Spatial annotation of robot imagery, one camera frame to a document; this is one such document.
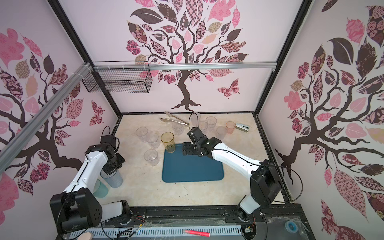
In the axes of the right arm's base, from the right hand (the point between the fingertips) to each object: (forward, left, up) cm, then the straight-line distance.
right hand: (187, 148), depth 83 cm
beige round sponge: (-39, +46, -10) cm, 61 cm away
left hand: (-10, +38, -5) cm, 40 cm away
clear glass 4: (+22, -24, -13) cm, 35 cm away
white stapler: (+25, -40, -13) cm, 49 cm away
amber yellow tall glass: (+7, +12, -3) cm, 14 cm away
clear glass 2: (+25, +8, -12) cm, 29 cm away
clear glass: (+3, +25, -14) cm, 28 cm away
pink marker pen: (-38, -2, -15) cm, 41 cm away
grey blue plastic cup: (-15, +39, -6) cm, 42 cm away
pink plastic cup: (+23, -30, -11) cm, 40 cm away
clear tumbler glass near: (+20, +34, -11) cm, 41 cm away
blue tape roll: (-36, -51, -15) cm, 64 cm away
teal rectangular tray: (-5, +7, -14) cm, 17 cm away
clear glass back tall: (+31, -5, -10) cm, 33 cm away
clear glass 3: (+30, -17, -12) cm, 36 cm away
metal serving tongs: (+35, +13, -13) cm, 39 cm away
